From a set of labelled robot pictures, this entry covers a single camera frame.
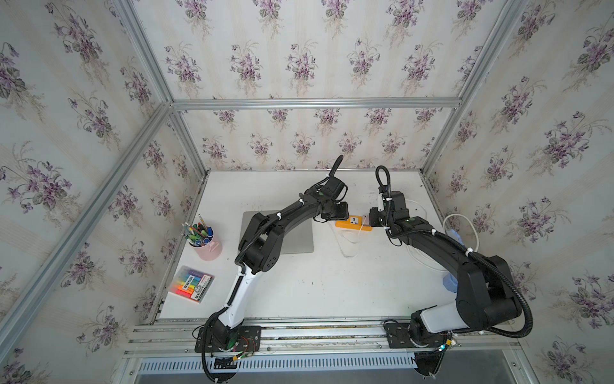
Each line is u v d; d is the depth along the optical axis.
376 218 0.80
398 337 0.73
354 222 0.98
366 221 0.82
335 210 0.83
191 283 0.83
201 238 0.82
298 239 0.91
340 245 0.95
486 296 0.43
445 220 1.04
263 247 0.58
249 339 0.72
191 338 0.73
